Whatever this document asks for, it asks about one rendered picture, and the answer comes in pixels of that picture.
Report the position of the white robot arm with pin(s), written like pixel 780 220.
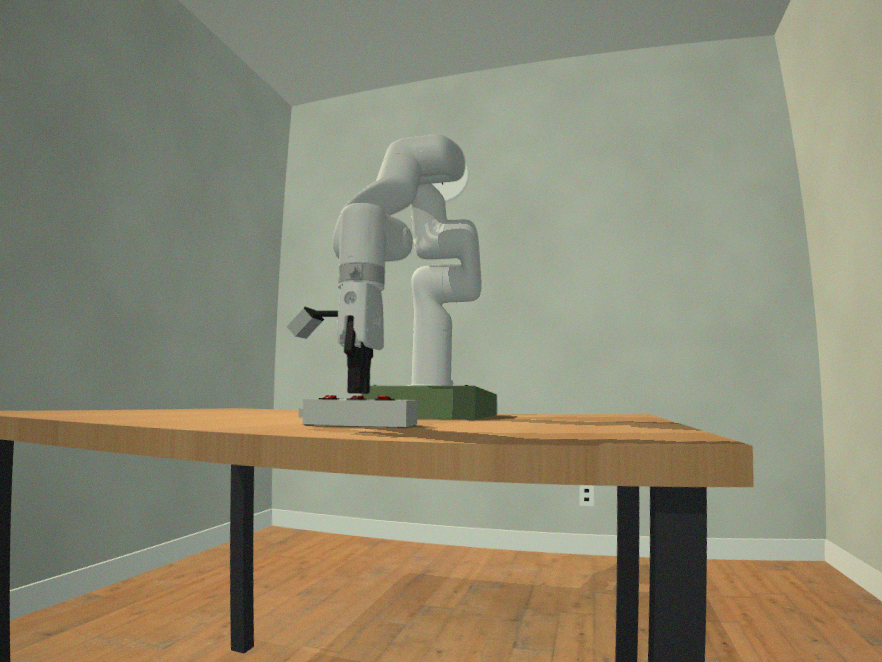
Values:
pixel 368 238

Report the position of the grey power strip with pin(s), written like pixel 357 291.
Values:
pixel 381 412

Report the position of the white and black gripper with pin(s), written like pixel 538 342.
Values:
pixel 368 324

